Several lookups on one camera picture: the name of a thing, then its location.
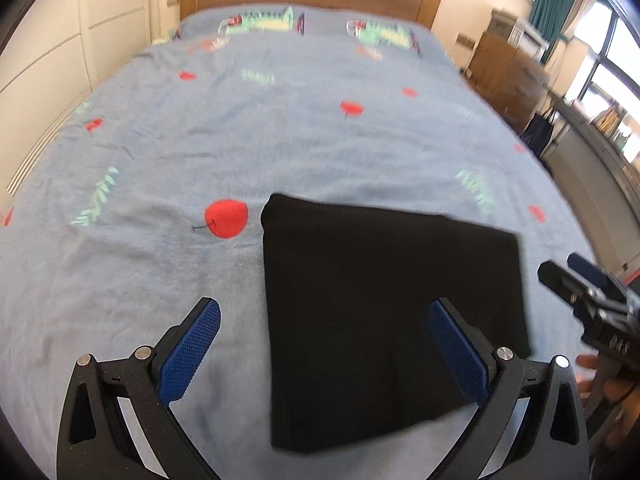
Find black pants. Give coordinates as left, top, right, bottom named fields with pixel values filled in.
left=260, top=194, right=530, bottom=453

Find right hand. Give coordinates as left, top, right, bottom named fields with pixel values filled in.
left=575, top=353, right=639, bottom=457

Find long desk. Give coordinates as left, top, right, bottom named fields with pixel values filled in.
left=544, top=92, right=639, bottom=281

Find black bag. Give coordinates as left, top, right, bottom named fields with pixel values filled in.
left=521, top=107, right=555, bottom=158

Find wooden dresser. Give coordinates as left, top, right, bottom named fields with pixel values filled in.
left=468, top=32, right=549, bottom=133

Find white printer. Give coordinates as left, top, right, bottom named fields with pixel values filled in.
left=487, top=9, right=549, bottom=62

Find blue patterned bed cover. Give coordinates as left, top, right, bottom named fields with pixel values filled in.
left=1, top=6, right=591, bottom=479

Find white wardrobe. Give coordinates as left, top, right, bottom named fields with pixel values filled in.
left=1, top=0, right=180, bottom=197

